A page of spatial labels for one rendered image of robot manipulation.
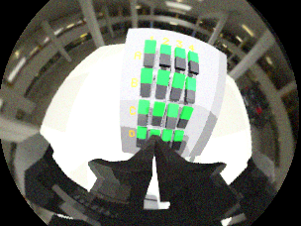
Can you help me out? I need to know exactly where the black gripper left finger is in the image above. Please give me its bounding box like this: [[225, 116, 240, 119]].
[[88, 134, 155, 201]]

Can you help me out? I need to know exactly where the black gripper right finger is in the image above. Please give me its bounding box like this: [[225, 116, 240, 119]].
[[153, 134, 227, 203]]

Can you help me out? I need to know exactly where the white switch panel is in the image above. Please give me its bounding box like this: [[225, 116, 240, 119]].
[[119, 29, 227, 158]]

